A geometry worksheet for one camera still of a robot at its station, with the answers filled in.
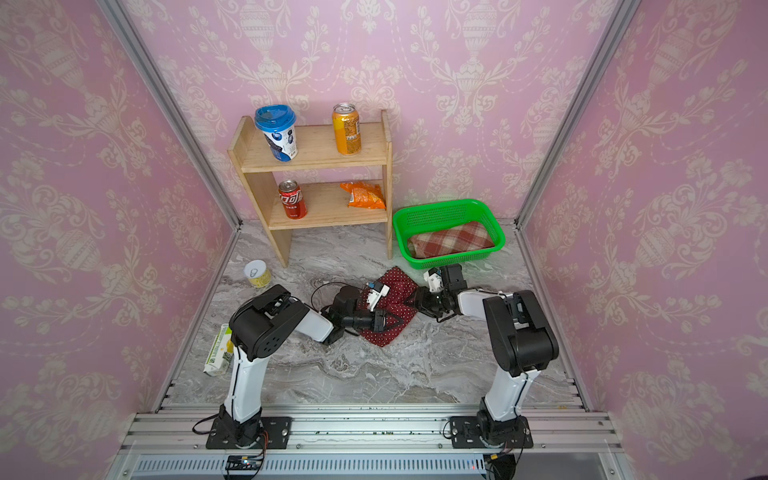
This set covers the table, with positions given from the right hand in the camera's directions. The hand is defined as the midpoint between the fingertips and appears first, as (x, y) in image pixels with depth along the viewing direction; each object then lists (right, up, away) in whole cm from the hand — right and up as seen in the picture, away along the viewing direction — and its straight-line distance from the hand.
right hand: (411, 303), depth 95 cm
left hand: (-4, -6, -5) cm, 8 cm away
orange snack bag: (-15, +34, -4) cm, 37 cm away
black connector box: (+20, -35, -24) cm, 46 cm away
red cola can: (-35, +32, -9) cm, 48 cm away
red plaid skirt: (+14, +21, +11) cm, 27 cm away
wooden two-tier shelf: (-27, +32, +3) cm, 42 cm away
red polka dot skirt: (-4, -2, -5) cm, 7 cm away
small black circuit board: (-42, -35, -22) cm, 59 cm away
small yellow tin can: (-51, +9, +5) cm, 52 cm away
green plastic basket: (+3, +29, +23) cm, 37 cm away
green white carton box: (-54, -12, -11) cm, 57 cm away
